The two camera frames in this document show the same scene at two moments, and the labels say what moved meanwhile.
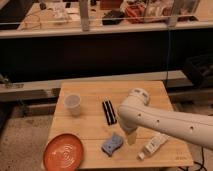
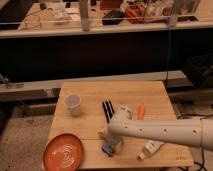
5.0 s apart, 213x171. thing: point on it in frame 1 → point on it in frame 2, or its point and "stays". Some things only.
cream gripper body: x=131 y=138 → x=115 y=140
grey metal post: x=84 y=13 stays
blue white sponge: x=112 y=145 stays
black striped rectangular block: x=109 y=112 stays
